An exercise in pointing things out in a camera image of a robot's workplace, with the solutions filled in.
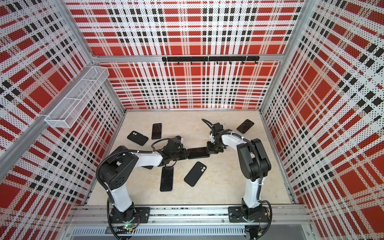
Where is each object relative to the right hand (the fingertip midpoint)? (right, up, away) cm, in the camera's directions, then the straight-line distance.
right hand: (209, 155), depth 95 cm
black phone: (-25, -12, -9) cm, 29 cm away
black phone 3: (-8, +1, +3) cm, 8 cm away
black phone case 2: (-9, -10, -6) cm, 15 cm away
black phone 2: (+30, +18, +20) cm, 40 cm away
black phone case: (-50, +10, +10) cm, 52 cm away
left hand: (-13, -1, 0) cm, 13 cm away
